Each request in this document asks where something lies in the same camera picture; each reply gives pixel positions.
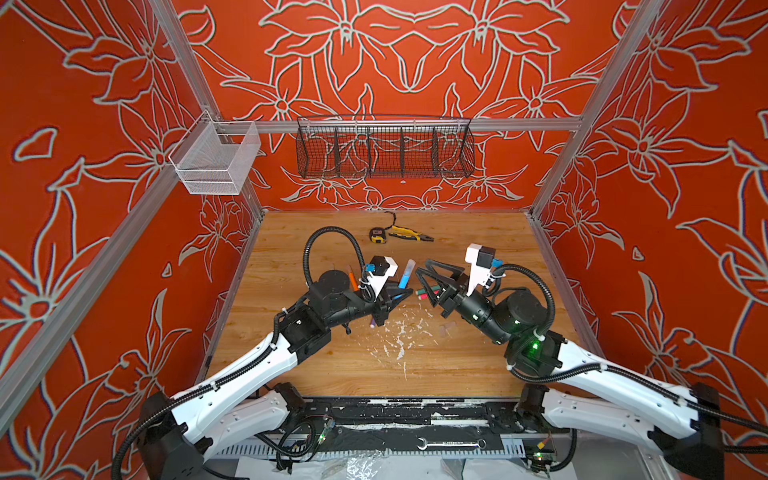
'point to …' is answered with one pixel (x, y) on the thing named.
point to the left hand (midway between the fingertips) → (408, 285)
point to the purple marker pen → (373, 324)
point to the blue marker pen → (407, 272)
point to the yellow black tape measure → (377, 235)
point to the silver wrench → (481, 443)
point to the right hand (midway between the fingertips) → (418, 270)
